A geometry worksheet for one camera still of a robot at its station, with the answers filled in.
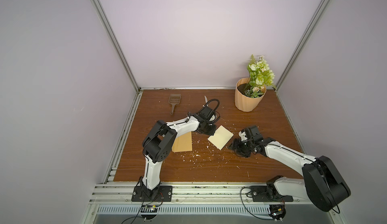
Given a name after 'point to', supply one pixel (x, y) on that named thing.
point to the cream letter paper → (220, 137)
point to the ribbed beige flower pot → (244, 103)
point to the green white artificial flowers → (260, 75)
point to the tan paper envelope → (183, 143)
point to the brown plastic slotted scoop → (174, 99)
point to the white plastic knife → (205, 98)
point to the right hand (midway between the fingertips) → (231, 143)
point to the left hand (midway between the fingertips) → (216, 132)
